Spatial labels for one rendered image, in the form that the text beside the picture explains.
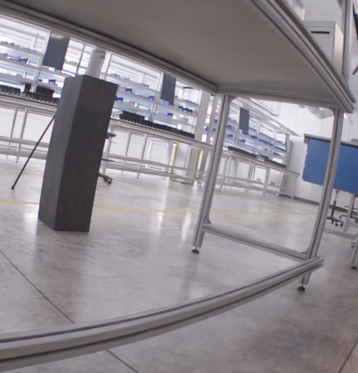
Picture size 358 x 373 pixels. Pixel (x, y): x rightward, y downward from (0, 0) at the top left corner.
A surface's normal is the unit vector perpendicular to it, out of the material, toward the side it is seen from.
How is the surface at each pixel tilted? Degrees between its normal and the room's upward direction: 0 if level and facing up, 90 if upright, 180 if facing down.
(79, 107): 90
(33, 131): 90
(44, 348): 90
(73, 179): 90
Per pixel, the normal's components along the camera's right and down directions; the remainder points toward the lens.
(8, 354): 0.73, 0.20
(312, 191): -0.66, -0.07
